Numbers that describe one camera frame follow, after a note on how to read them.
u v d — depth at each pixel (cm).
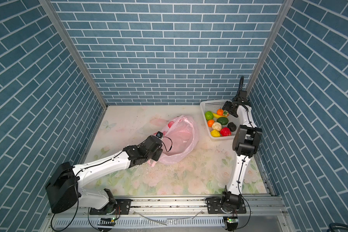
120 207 73
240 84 84
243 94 82
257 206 76
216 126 100
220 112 112
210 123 103
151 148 62
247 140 61
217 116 110
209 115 107
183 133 105
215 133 96
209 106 112
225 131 99
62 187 41
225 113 107
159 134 73
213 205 74
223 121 105
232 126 102
